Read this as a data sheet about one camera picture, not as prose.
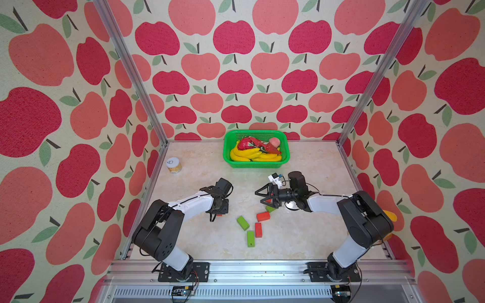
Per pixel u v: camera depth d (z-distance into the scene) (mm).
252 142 1075
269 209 892
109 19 721
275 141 1114
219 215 823
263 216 892
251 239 826
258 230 847
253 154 1041
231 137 1161
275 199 789
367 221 471
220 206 749
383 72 863
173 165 1045
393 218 625
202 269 749
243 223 863
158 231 449
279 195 804
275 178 860
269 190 781
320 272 734
